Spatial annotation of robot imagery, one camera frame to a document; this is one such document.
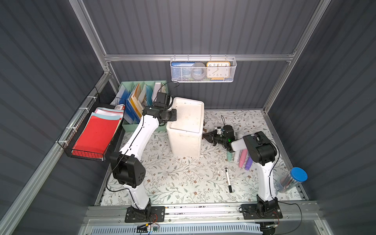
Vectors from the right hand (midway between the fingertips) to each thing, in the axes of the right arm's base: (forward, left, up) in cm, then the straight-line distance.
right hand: (205, 134), depth 99 cm
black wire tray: (-25, +61, +30) cm, 73 cm away
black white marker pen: (-31, -12, -5) cm, 34 cm away
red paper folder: (-20, +54, +25) cm, 63 cm away
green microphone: (-14, -15, -4) cm, 21 cm away
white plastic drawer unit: (-13, +12, +19) cm, 26 cm away
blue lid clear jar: (-34, -38, +11) cm, 52 cm away
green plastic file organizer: (+17, +46, +19) cm, 53 cm away
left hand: (0, +21, +20) cm, 29 cm away
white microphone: (-13, -20, -5) cm, 24 cm away
